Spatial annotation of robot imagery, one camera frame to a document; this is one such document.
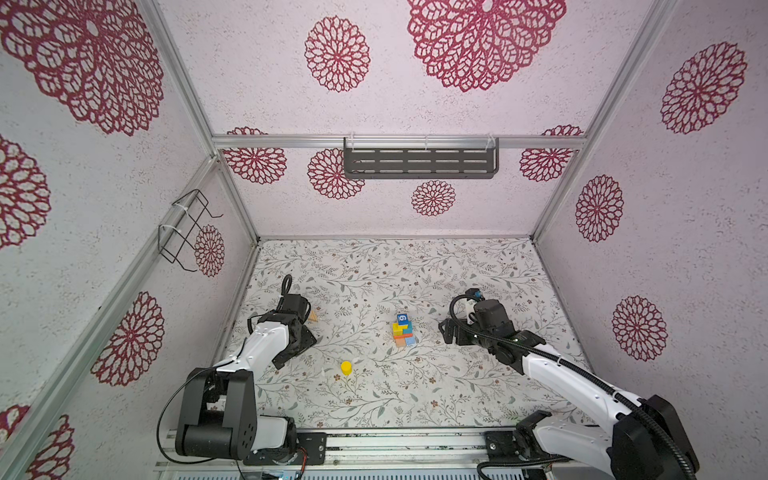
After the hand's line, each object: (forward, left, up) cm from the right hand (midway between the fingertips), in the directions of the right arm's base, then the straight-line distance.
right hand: (453, 321), depth 85 cm
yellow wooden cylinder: (-11, +30, -8) cm, 33 cm away
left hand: (-8, +46, -8) cm, 47 cm away
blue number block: (+1, +14, -1) cm, 14 cm away
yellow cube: (-1, +16, -5) cm, 16 cm away
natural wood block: (-2, +15, -10) cm, 18 cm away
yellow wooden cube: (0, +16, -2) cm, 16 cm away
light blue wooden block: (-1, +12, -10) cm, 15 cm away
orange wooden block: (0, +12, -9) cm, 15 cm away
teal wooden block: (-1, +13, -5) cm, 14 cm away
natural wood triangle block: (+5, +43, -9) cm, 44 cm away
